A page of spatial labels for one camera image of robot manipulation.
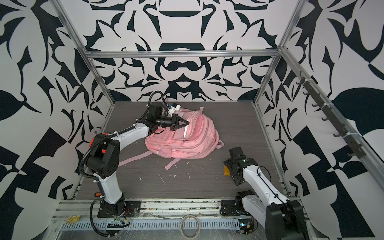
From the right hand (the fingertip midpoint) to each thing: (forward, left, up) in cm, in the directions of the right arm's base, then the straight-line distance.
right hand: (230, 168), depth 86 cm
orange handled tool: (-13, +69, +3) cm, 70 cm away
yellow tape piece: (-24, +77, +3) cm, 80 cm away
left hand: (+18, +22, +21) cm, 36 cm away
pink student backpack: (+11, +19, +13) cm, 26 cm away
